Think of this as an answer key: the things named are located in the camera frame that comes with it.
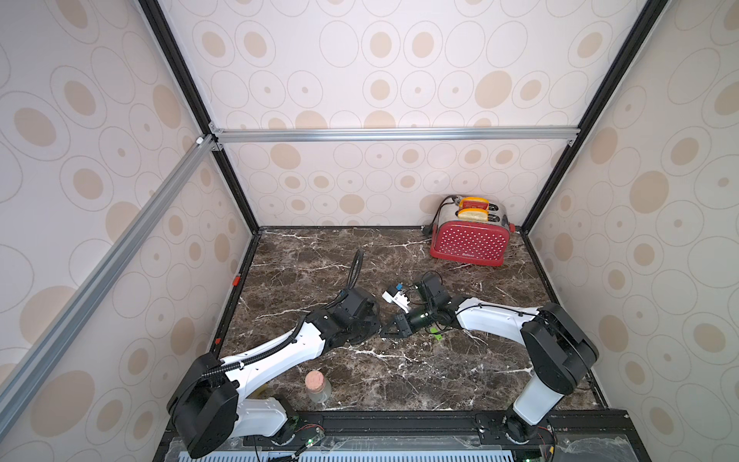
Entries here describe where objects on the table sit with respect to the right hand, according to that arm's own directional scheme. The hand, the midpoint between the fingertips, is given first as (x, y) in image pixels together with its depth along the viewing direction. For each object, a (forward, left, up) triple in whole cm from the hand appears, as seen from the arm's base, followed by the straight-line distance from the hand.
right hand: (383, 340), depth 80 cm
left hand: (+3, -2, +4) cm, 5 cm away
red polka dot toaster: (+37, -29, +8) cm, 48 cm away
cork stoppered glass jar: (-14, +15, +1) cm, 21 cm away
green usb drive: (+6, -17, -9) cm, 20 cm away
